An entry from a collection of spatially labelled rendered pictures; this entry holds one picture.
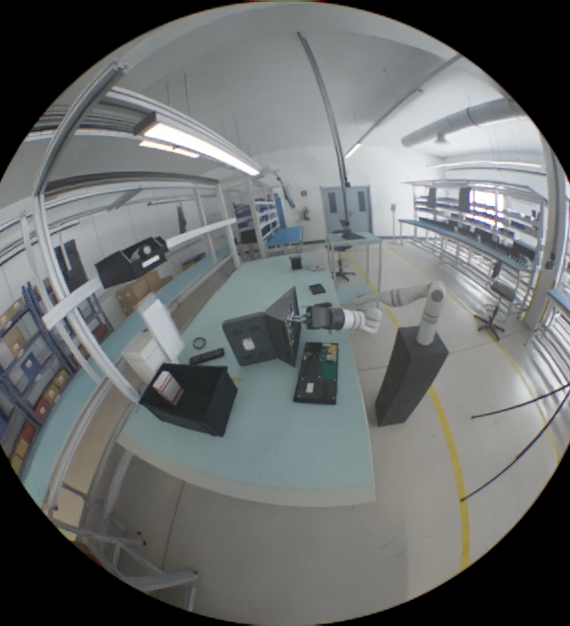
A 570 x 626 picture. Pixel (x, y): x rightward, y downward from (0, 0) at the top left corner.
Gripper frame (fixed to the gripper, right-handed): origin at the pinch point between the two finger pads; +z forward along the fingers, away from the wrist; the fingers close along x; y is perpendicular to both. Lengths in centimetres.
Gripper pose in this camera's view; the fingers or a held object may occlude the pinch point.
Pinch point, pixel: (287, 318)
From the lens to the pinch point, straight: 59.3
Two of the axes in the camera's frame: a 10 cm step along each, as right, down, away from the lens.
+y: 3.2, -1.9, -9.3
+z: -9.5, -0.6, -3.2
